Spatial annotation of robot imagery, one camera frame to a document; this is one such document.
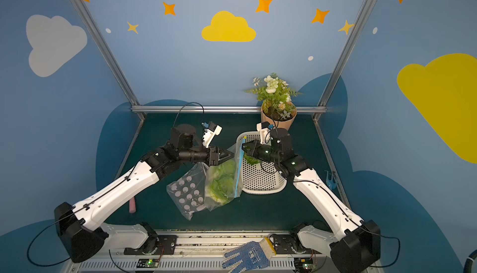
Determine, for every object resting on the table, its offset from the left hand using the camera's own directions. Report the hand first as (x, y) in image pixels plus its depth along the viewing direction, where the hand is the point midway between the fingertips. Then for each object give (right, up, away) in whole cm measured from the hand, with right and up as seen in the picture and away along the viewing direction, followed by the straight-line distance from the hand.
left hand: (233, 155), depth 66 cm
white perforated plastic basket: (+14, -15, +27) cm, 34 cm away
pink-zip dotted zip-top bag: (-22, -19, +18) cm, 34 cm away
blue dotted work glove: (+7, -40, +6) cm, 41 cm away
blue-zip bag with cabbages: (0, 0, +29) cm, 29 cm away
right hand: (+4, +4, +7) cm, 8 cm away
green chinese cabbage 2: (-6, -12, +10) cm, 17 cm away
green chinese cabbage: (+6, -2, +1) cm, 7 cm away
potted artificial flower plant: (+23, +22, +35) cm, 47 cm away
